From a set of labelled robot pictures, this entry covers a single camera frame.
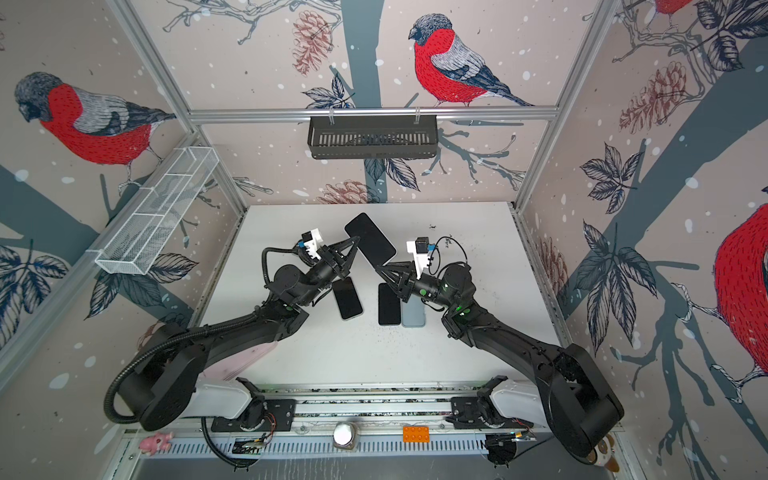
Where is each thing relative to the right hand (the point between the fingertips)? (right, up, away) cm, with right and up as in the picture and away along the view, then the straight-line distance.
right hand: (382, 267), depth 71 cm
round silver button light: (-8, -35, -9) cm, 37 cm away
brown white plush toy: (+50, -43, -5) cm, 66 cm away
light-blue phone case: (+9, -17, +20) cm, 27 cm away
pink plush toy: (-53, -41, -3) cm, 67 cm away
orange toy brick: (+8, -40, -1) cm, 41 cm away
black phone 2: (-12, -13, +23) cm, 29 cm away
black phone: (-3, +7, +1) cm, 7 cm away
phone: (+1, -15, +21) cm, 26 cm away
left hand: (-4, +7, -2) cm, 9 cm away
